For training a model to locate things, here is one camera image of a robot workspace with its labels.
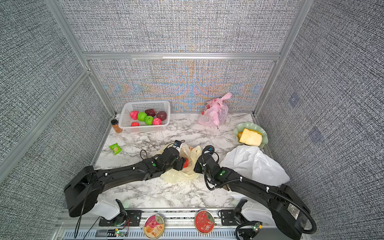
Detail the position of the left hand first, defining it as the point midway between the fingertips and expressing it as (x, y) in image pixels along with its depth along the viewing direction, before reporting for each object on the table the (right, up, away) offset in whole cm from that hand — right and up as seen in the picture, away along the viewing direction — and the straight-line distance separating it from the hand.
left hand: (184, 157), depth 84 cm
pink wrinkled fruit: (-39, +26, +26) cm, 54 cm away
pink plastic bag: (+20, +27, +18) cm, 38 cm away
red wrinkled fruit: (+1, -4, +4) cm, 6 cm away
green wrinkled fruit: (-33, +25, +26) cm, 49 cm away
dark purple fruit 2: (-18, +26, +26) cm, 41 cm away
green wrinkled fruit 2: (-27, +22, +23) cm, 41 cm away
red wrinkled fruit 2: (-37, +19, +22) cm, 47 cm away
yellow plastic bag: (+2, -9, 0) cm, 9 cm away
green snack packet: (-46, +3, +14) cm, 48 cm away
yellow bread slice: (+41, +10, +10) cm, 44 cm away
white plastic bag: (+37, -3, -1) cm, 37 cm away
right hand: (+6, -1, -1) cm, 6 cm away
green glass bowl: (+49, +17, +20) cm, 55 cm away
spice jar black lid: (-50, +21, +21) cm, 58 cm away
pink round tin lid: (-13, -29, -15) cm, 35 cm away
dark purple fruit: (-27, +28, +30) cm, 49 cm away
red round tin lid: (+10, -27, -14) cm, 32 cm away
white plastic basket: (-43, +21, +23) cm, 54 cm away
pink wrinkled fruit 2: (-21, +21, +22) cm, 37 cm away
